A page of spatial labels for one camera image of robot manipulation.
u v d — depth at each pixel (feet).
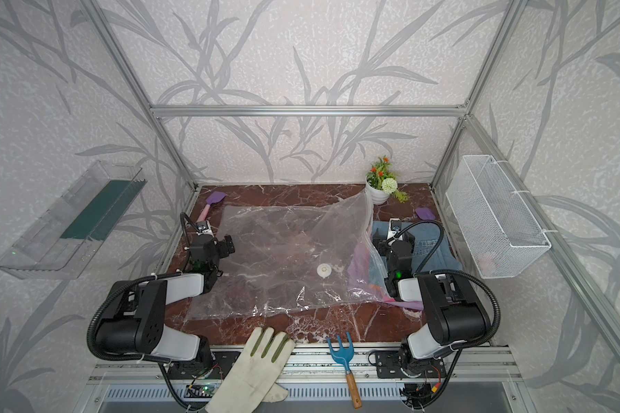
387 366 2.40
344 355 2.43
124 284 1.58
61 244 2.11
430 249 2.27
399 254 2.30
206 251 2.37
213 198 3.77
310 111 3.15
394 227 2.57
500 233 2.02
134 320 1.46
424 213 3.59
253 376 2.34
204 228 2.64
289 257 3.15
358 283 2.96
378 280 2.64
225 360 2.46
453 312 1.48
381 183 3.36
